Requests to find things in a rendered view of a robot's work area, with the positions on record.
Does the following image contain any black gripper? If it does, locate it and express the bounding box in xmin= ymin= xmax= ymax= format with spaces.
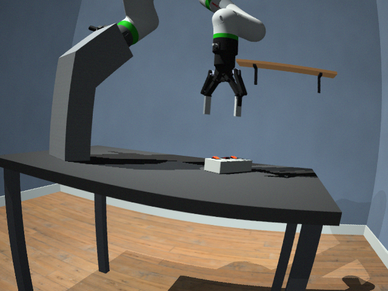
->
xmin=201 ymin=52 xmax=247 ymax=117

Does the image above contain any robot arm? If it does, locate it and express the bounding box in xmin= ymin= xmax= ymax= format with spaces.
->
xmin=118 ymin=0 xmax=266 ymax=56

